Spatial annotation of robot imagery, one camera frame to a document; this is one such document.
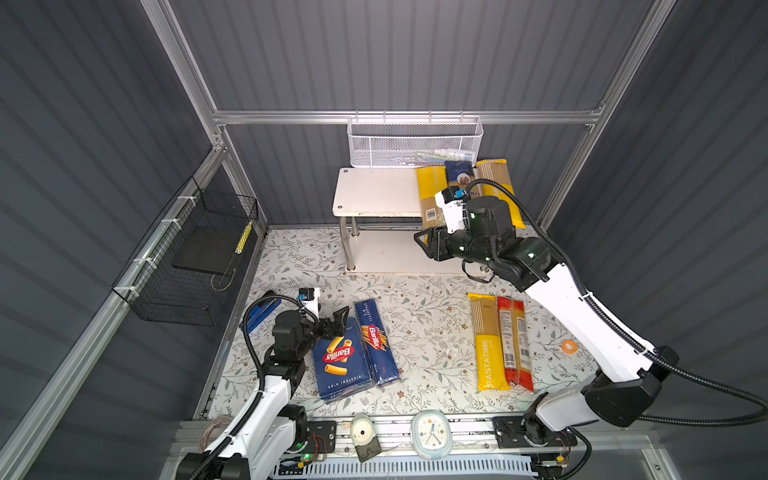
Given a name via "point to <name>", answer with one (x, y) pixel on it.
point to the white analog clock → (432, 434)
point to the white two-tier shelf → (374, 192)
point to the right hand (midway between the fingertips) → (424, 237)
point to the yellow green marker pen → (244, 237)
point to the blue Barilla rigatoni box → (343, 366)
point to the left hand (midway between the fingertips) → (333, 307)
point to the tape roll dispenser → (364, 437)
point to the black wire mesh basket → (179, 268)
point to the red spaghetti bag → (515, 342)
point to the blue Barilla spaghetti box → (377, 343)
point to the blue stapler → (258, 313)
